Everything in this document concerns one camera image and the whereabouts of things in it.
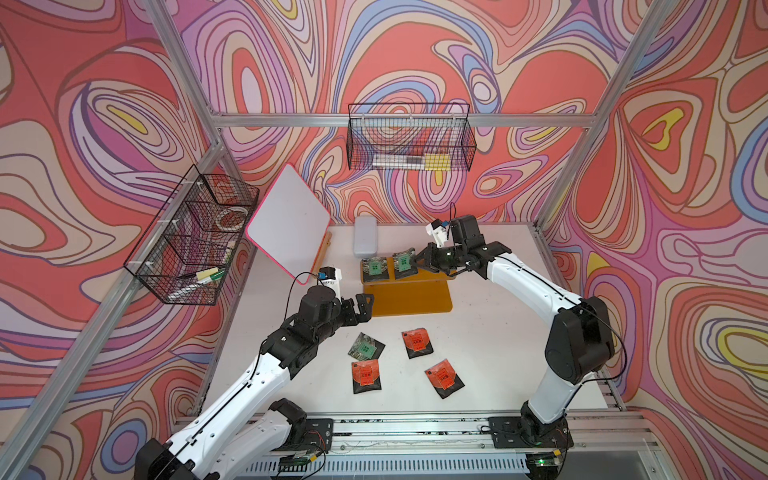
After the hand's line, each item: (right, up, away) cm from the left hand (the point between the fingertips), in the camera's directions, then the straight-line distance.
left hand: (363, 299), depth 76 cm
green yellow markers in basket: (-37, +7, -4) cm, 38 cm away
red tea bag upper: (+15, -15, +12) cm, 25 cm away
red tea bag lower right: (+22, -23, +6) cm, 33 cm away
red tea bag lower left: (0, -23, +6) cm, 23 cm away
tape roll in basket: (-40, +25, +12) cm, 49 cm away
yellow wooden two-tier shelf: (+20, -1, +24) cm, 32 cm away
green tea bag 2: (+3, +7, +12) cm, 15 cm away
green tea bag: (+11, +10, +9) cm, 18 cm away
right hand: (+14, +7, +8) cm, 18 cm away
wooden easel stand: (-17, +9, +28) cm, 34 cm away
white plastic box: (-2, +18, +37) cm, 41 cm away
